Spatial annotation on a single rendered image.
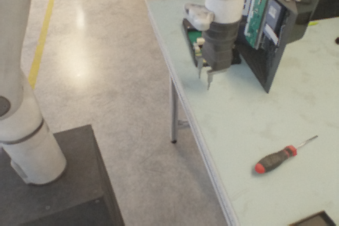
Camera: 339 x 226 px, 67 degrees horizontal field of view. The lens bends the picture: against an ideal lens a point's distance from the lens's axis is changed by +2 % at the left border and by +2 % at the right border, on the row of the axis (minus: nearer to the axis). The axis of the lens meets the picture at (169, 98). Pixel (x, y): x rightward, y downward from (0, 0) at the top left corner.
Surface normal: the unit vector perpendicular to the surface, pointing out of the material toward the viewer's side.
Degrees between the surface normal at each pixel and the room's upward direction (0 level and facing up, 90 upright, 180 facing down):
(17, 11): 104
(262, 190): 0
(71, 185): 0
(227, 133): 0
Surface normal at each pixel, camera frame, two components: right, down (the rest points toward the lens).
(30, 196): -0.01, -0.72
